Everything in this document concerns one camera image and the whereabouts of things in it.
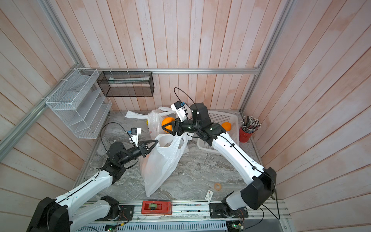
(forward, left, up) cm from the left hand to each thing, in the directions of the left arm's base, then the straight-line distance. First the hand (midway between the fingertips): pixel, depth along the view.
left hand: (158, 143), depth 73 cm
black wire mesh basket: (+38, +23, +10) cm, 46 cm away
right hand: (+5, -4, +9) cm, 11 cm away
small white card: (-19, -27, -23) cm, 40 cm away
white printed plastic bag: (+31, 0, -7) cm, 31 cm away
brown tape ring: (-14, -32, -24) cm, 42 cm away
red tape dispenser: (-26, 0, -19) cm, 32 cm away
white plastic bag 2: (+22, +6, -5) cm, 23 cm away
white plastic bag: (-7, +1, -11) cm, 13 cm away
